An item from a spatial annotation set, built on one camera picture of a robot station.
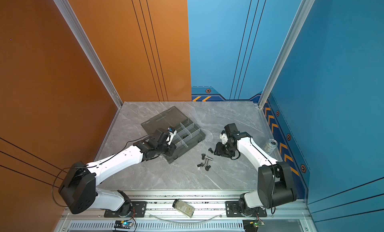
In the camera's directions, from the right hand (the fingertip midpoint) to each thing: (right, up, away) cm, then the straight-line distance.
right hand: (216, 153), depth 86 cm
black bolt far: (-3, 0, +8) cm, 8 cm away
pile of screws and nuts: (-7, -3, +4) cm, 8 cm away
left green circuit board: (-47, -30, -15) cm, 58 cm away
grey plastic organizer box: (-21, +10, +14) cm, 27 cm away
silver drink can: (+29, +6, -5) cm, 30 cm away
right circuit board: (+15, -31, -15) cm, 37 cm away
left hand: (-24, +5, 0) cm, 24 cm away
